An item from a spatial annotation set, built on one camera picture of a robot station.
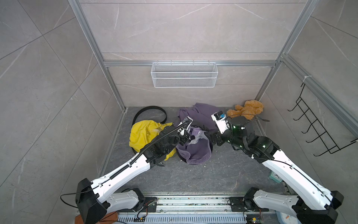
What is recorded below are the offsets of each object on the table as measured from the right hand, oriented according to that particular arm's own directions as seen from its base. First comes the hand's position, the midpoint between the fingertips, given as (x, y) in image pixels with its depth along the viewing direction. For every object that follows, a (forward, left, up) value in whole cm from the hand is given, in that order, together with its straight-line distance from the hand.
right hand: (212, 128), depth 68 cm
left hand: (+3, +12, 0) cm, 13 cm away
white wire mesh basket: (+50, +13, -2) cm, 52 cm away
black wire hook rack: (-6, -50, +2) cm, 50 cm away
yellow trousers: (+11, +41, -18) cm, 47 cm away
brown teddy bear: (+35, -39, -23) cm, 57 cm away
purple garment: (+4, +4, -28) cm, 29 cm away
